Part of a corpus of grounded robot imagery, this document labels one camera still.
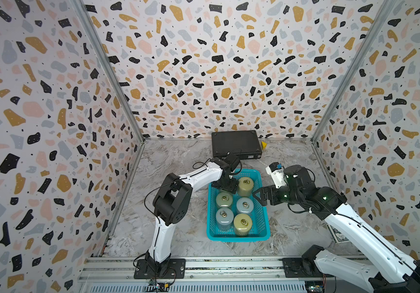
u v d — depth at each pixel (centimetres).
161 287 71
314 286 72
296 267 74
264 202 64
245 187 89
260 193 63
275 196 63
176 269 73
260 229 81
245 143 117
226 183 80
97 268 75
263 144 117
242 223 76
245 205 82
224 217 80
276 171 64
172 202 52
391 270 39
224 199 84
